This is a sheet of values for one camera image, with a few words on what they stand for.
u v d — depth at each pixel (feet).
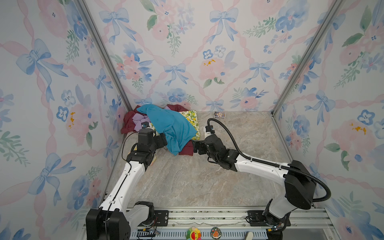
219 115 3.84
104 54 2.78
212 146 2.00
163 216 2.45
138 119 3.60
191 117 3.68
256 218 2.40
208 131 2.32
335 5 2.25
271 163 1.61
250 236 2.22
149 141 2.02
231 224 2.40
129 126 3.60
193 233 2.26
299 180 1.52
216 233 2.30
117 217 1.31
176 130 3.24
